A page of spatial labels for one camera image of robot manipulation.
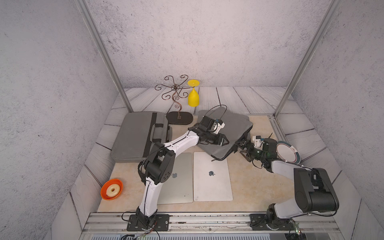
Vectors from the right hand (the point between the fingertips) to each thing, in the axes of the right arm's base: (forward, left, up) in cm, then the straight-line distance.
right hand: (238, 146), depth 89 cm
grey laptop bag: (+20, -3, -5) cm, 20 cm away
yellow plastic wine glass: (+30, +27, +12) cm, 42 cm away
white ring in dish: (-23, +69, -7) cm, 73 cm away
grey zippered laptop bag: (+14, +66, -5) cm, 68 cm away
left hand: (+1, +6, +3) cm, 7 cm away
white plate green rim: (+5, -35, -14) cm, 38 cm away
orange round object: (-24, +74, -6) cm, 78 cm away
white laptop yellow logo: (-16, +16, -10) cm, 25 cm away
